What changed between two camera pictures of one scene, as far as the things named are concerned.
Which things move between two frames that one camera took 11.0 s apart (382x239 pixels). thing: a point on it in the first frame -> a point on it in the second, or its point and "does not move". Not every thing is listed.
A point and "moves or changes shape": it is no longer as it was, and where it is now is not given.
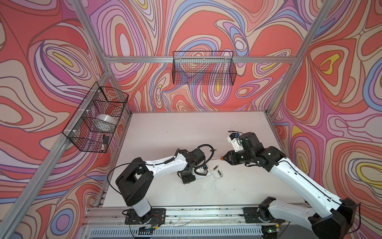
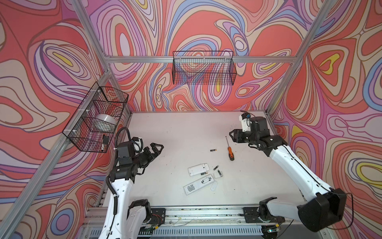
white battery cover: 216,174 does not move
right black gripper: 231,157 -> 238,132
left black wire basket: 93,126 does not move
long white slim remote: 208,173 -> 198,184
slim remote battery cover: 213,185 does not move
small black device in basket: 106,140 does not move
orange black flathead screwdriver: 222,158 moves or changes shape
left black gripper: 188,180 -> 149,156
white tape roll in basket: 105,120 does not move
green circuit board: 145,231 does not move
